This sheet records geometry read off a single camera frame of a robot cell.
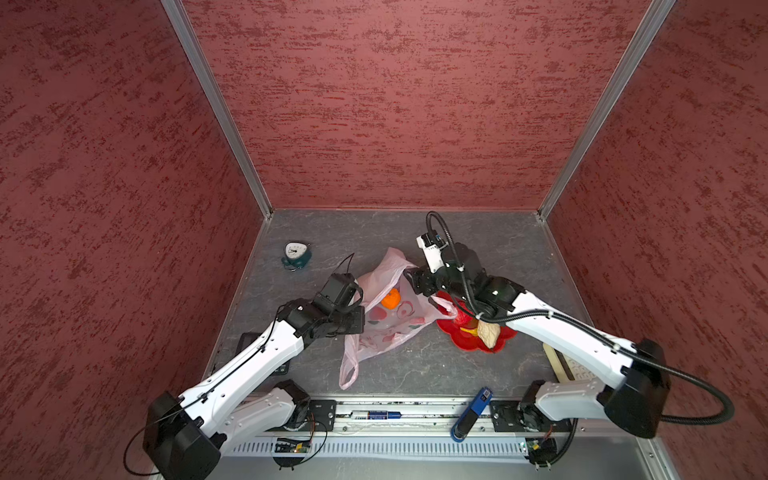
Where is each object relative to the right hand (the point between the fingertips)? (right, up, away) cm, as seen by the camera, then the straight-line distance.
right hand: (413, 273), depth 76 cm
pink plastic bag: (-5, -14, +17) cm, 23 cm away
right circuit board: (+31, -43, -5) cm, 53 cm away
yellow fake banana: (+18, -18, +10) cm, 28 cm away
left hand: (-14, -15, +1) cm, 20 cm away
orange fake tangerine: (-6, -10, +16) cm, 19 cm away
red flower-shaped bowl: (+13, -18, +12) cm, 25 cm away
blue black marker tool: (+13, -36, -4) cm, 39 cm away
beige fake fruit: (+21, -17, +5) cm, 28 cm away
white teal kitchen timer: (-40, +3, +26) cm, 48 cm away
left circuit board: (-32, -43, -3) cm, 54 cm away
